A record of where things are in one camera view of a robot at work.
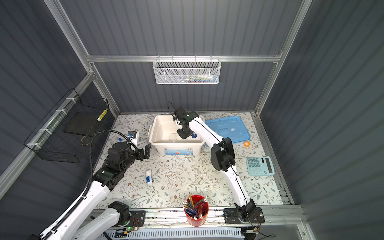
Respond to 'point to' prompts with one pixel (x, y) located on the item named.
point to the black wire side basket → (66, 132)
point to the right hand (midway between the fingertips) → (186, 135)
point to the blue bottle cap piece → (194, 135)
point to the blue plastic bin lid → (232, 127)
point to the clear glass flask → (173, 137)
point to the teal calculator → (260, 166)
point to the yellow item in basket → (102, 114)
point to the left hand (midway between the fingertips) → (141, 142)
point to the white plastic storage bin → (163, 134)
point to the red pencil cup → (196, 208)
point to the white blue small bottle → (148, 177)
